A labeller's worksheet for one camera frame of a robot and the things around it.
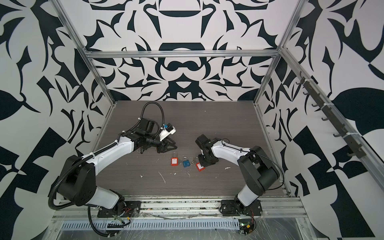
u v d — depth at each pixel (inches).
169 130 28.6
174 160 35.1
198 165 34.2
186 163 35.1
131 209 28.7
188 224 28.0
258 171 18.0
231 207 29.2
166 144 28.9
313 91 25.5
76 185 16.9
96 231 27.0
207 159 29.8
